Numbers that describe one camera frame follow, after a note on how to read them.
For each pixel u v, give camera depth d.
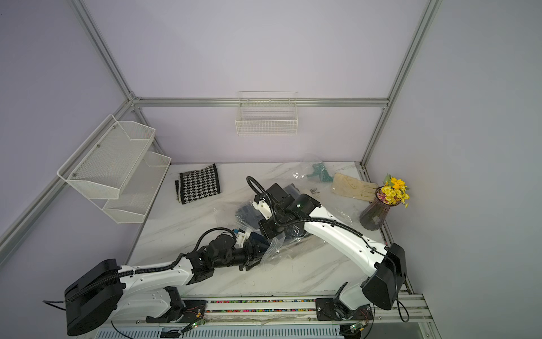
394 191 0.78
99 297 0.41
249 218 0.80
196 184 1.07
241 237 0.75
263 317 0.73
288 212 0.52
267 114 0.95
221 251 0.61
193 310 0.73
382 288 0.39
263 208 0.67
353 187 1.11
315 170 1.11
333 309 0.65
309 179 1.11
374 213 0.87
